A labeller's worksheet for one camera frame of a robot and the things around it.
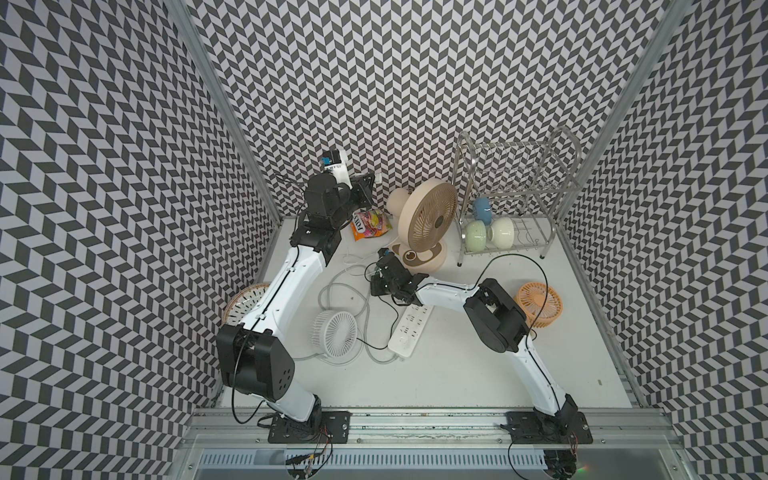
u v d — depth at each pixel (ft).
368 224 3.77
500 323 1.89
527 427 2.42
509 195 3.22
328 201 1.89
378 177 2.52
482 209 3.41
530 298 2.86
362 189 2.14
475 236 3.16
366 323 3.00
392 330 2.92
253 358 1.37
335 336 2.59
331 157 2.07
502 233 3.22
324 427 2.37
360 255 3.56
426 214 2.77
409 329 2.86
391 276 2.59
